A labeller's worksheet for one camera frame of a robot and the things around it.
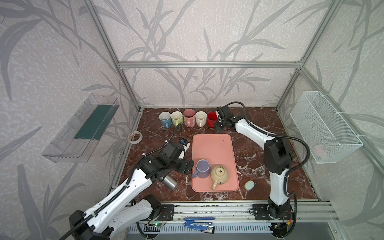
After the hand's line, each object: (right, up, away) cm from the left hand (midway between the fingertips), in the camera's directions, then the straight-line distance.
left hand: (188, 157), depth 74 cm
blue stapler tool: (+8, -30, -5) cm, 32 cm away
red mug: (+14, +20, +37) cm, 44 cm away
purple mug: (+7, -8, +9) cm, 14 cm away
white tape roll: (-39, +4, +27) cm, 47 cm away
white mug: (+6, +21, +32) cm, 39 cm away
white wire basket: (+60, +11, -12) cm, 62 cm away
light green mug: (-11, +21, +30) cm, 38 cm away
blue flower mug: (-20, +21, +31) cm, 42 cm away
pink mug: (-2, +22, +28) cm, 35 cm away
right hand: (+18, +18, +23) cm, 34 cm away
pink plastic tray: (+17, 0, +21) cm, 27 cm away
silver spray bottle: (-11, -15, +6) cm, 19 cm away
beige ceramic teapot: (+16, -10, +4) cm, 19 cm away
